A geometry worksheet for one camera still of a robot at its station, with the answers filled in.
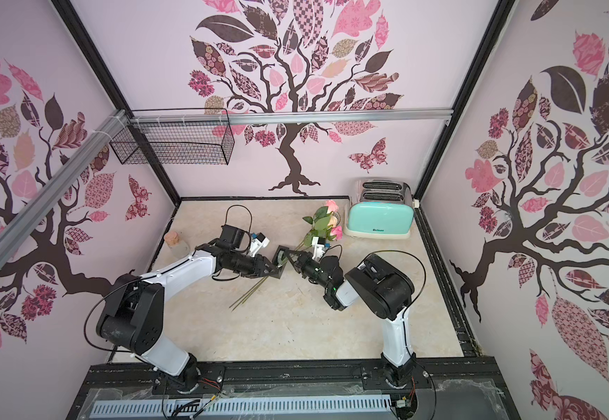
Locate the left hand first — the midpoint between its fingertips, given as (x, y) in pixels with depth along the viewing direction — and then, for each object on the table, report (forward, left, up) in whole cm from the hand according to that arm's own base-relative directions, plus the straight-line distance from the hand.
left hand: (274, 276), depth 85 cm
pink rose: (+17, -16, +8) cm, 25 cm away
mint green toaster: (+25, -39, +6) cm, 46 cm away
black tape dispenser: (+8, -1, -2) cm, 8 cm away
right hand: (+7, -3, +5) cm, 9 cm away
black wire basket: (+45, +29, +25) cm, 59 cm away
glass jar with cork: (+14, +38, -3) cm, 40 cm away
